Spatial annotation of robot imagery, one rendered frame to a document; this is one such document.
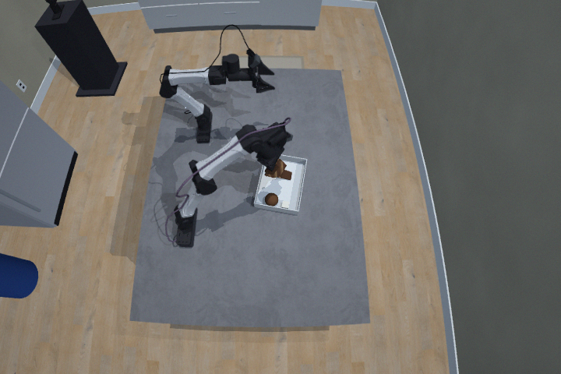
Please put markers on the brown ball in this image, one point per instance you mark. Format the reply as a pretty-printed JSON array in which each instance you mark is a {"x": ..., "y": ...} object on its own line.
[{"x": 271, "y": 199}]

